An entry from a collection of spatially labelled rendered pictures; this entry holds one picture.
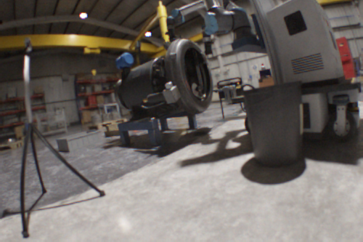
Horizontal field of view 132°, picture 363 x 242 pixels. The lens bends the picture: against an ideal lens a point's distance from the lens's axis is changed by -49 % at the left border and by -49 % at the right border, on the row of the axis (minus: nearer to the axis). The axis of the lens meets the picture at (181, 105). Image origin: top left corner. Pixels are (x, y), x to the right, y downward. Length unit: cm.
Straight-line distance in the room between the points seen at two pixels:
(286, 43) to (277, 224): 90
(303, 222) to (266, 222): 11
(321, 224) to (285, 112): 44
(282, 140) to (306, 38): 58
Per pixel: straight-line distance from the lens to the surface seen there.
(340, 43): 469
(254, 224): 50
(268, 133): 71
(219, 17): 119
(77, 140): 227
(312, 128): 94
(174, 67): 125
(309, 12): 101
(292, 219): 51
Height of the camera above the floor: 37
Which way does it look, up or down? 2 degrees down
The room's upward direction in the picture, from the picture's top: 10 degrees counter-clockwise
